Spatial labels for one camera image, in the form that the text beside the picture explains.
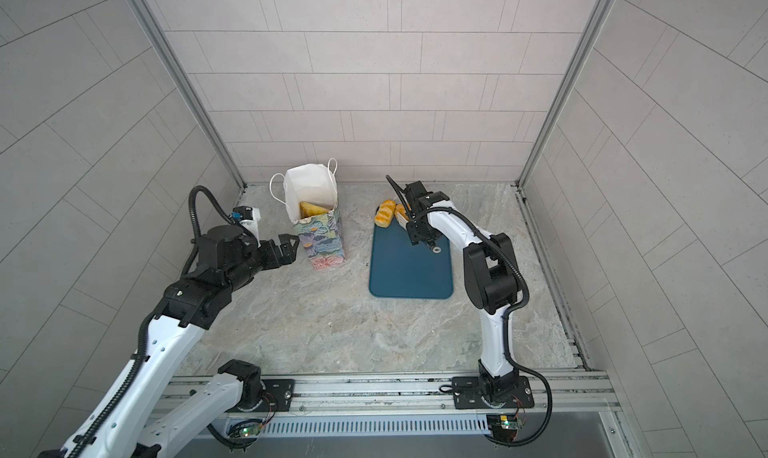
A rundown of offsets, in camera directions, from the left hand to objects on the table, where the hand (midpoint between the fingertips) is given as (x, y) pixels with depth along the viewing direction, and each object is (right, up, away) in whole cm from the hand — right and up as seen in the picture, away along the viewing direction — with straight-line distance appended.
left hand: (290, 236), depth 71 cm
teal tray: (+26, -13, +25) cm, 38 cm away
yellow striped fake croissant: (-2, +6, +20) cm, 21 cm away
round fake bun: (+26, +6, +33) cm, 43 cm away
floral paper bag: (-2, +12, +23) cm, 26 cm away
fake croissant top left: (+21, +5, +32) cm, 39 cm away
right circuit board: (+50, -44, -3) cm, 67 cm away
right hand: (+34, -2, +25) cm, 42 cm away
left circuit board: (-6, -42, -7) cm, 43 cm away
